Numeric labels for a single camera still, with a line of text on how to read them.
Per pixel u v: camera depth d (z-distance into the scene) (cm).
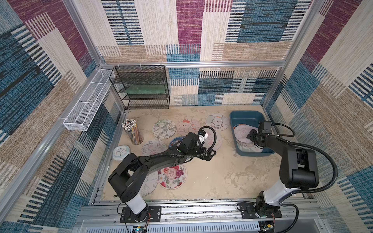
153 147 98
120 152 94
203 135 76
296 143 52
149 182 84
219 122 111
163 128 108
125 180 45
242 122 104
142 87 105
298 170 47
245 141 96
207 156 75
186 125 108
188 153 67
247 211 73
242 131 103
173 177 85
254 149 96
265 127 76
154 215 73
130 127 86
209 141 100
